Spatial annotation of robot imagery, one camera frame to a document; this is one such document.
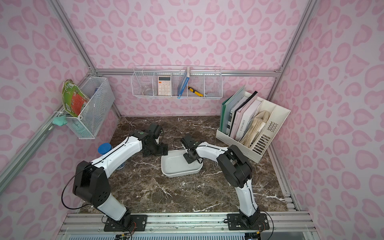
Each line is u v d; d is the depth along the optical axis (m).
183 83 0.88
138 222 0.73
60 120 0.62
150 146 0.71
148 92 0.95
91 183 0.44
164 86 0.95
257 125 0.87
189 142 0.78
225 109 0.84
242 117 0.87
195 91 0.98
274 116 0.91
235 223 0.72
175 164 0.93
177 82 1.01
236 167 0.52
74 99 0.75
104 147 0.81
